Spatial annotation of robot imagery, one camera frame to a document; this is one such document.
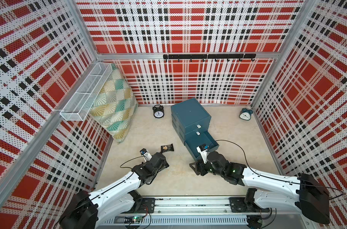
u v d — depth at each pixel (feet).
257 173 1.71
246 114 3.54
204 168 2.24
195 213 2.40
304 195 1.35
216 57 2.91
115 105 2.82
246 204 2.14
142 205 2.39
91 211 1.31
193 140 3.08
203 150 2.27
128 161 2.34
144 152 2.48
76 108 2.26
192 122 2.64
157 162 2.09
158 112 3.58
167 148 3.07
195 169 2.33
